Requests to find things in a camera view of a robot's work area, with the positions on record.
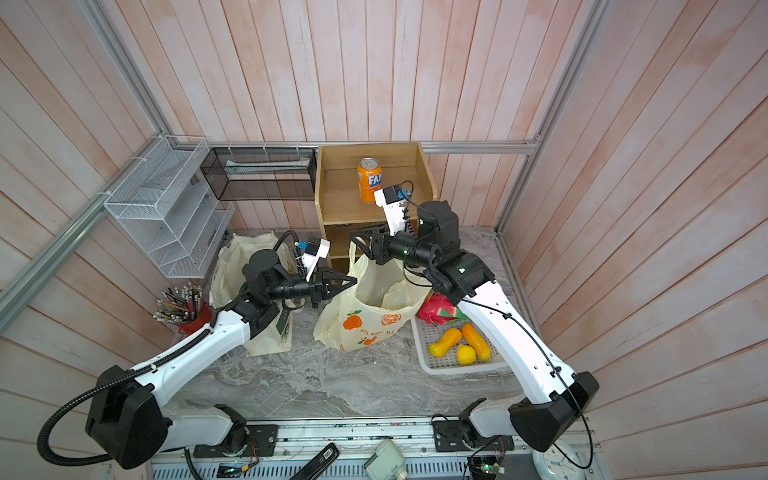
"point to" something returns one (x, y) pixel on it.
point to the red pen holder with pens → (185, 307)
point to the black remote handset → (319, 464)
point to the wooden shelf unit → (337, 189)
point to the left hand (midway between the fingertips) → (354, 287)
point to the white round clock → (561, 461)
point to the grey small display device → (386, 463)
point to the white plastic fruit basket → (459, 327)
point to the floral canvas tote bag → (226, 278)
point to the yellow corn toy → (438, 348)
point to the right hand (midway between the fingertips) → (353, 235)
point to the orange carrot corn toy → (481, 348)
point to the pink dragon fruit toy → (437, 310)
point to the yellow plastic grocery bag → (377, 300)
